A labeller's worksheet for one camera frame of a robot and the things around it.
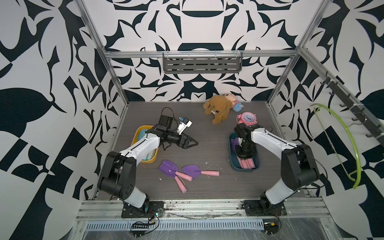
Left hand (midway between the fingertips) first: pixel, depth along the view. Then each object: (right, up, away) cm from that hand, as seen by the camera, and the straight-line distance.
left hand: (193, 139), depth 83 cm
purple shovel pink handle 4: (+1, -18, +2) cm, 18 cm away
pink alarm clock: (+40, +11, +26) cm, 48 cm away
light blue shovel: (-24, -10, +4) cm, 26 cm away
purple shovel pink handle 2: (+30, -14, +3) cm, 33 cm away
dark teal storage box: (+25, -15, +10) cm, 31 cm away
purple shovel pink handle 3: (-13, -17, +4) cm, 22 cm away
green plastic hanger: (+64, +18, -3) cm, 66 cm away
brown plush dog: (+16, +19, +13) cm, 28 cm away
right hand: (+28, -10, +5) cm, 30 cm away
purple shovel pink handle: (+26, -3, +11) cm, 28 cm away
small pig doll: (+32, +20, +28) cm, 47 cm away
